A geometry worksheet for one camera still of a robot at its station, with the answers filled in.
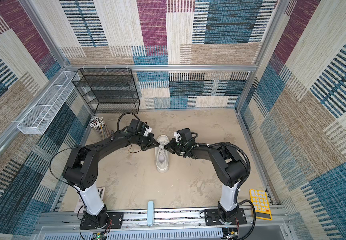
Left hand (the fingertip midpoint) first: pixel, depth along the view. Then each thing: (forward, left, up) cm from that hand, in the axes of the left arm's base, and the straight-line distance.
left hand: (160, 142), depth 89 cm
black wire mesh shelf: (+41, +39, +7) cm, 57 cm away
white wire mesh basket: (-2, +56, +23) cm, 61 cm away
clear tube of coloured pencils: (+9, +36, +7) cm, 38 cm away
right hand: (-2, -1, -3) cm, 4 cm away
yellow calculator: (-29, -52, -10) cm, 60 cm away
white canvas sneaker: (-14, -1, -6) cm, 15 cm away
